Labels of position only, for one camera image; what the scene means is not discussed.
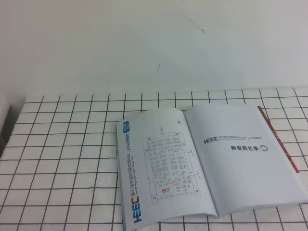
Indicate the white HEEC catalogue book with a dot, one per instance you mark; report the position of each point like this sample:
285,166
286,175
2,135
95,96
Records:
212,159

